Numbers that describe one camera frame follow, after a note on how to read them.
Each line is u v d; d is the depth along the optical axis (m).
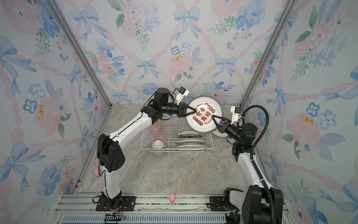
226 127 0.65
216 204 0.72
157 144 0.88
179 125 1.06
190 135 0.95
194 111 0.73
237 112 0.66
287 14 0.71
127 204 0.73
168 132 0.90
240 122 0.67
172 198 0.75
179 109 0.67
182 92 0.68
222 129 0.66
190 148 0.84
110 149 0.48
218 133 1.00
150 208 0.73
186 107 0.70
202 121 0.73
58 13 0.71
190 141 0.78
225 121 0.68
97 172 0.84
